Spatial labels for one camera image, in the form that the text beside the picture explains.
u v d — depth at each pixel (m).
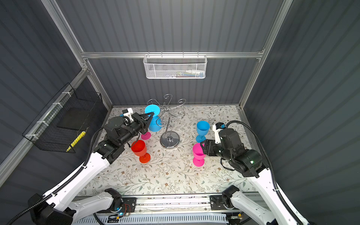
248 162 0.42
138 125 0.61
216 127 0.60
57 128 0.71
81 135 0.70
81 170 0.45
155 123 0.74
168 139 0.97
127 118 0.61
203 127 0.94
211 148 0.57
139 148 0.81
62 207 0.40
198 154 0.76
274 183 0.40
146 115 0.67
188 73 0.91
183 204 0.75
